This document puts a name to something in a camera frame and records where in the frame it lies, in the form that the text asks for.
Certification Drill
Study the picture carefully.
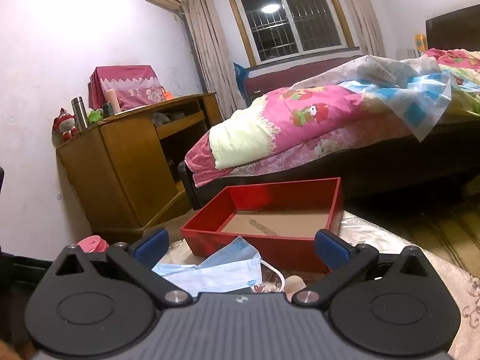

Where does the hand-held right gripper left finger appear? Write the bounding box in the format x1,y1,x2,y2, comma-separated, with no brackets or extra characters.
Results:
55,227,193,307

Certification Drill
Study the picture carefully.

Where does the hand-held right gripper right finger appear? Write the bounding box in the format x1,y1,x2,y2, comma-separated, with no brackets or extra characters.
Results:
292,229,427,307

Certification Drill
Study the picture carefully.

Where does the blue face mask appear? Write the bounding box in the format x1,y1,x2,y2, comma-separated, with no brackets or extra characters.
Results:
165,235,289,295
152,262,211,282

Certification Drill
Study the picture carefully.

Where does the red cardboard box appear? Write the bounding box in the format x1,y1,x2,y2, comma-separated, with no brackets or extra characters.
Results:
180,177,344,274

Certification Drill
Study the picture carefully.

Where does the pink plastic object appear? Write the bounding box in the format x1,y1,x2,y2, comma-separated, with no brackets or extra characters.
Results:
77,234,109,254

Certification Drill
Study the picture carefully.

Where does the cream patterned tablecloth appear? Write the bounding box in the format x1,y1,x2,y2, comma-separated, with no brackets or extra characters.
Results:
165,210,480,360

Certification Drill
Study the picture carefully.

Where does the wooden desk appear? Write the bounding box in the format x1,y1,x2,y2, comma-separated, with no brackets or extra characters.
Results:
56,92,222,234

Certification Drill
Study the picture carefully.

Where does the grey cloth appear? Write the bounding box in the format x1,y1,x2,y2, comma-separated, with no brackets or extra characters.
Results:
152,112,188,126

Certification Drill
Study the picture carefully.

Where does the bed with pink quilt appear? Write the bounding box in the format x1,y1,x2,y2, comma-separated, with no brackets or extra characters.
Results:
185,48,480,188

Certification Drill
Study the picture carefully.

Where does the beige cylinder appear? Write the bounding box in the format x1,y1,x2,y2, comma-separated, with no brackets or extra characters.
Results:
106,88,121,115

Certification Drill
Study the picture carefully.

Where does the steel thermos bottle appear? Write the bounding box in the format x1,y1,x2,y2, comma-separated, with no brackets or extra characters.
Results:
71,96,90,132

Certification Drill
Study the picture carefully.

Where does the red snowman doll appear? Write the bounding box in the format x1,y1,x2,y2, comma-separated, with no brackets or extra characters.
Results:
52,107,79,142

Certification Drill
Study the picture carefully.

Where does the pink lace-trimmed dust cover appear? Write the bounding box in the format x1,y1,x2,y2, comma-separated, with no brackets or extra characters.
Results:
89,65,168,113

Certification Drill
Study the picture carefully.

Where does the blue white checked sheet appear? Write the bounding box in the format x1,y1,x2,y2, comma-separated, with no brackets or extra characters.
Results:
296,54,453,143

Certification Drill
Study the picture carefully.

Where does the maroon bed board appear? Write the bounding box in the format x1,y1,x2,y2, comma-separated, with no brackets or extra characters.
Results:
244,58,361,102

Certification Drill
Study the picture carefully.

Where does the blue cloth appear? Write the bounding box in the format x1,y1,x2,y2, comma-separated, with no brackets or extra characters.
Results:
233,62,250,100

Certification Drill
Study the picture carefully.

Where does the beige curtain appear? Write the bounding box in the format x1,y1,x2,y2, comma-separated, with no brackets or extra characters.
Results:
330,0,387,59
180,0,246,115

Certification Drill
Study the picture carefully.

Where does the barred window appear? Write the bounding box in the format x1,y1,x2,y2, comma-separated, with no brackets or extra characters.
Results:
225,0,355,66

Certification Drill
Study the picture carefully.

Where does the dark wooden headboard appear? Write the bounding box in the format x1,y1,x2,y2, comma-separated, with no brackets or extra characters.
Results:
425,5,480,51

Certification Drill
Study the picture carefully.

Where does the dark bed frame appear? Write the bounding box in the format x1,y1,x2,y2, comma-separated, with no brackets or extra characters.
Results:
178,120,480,211

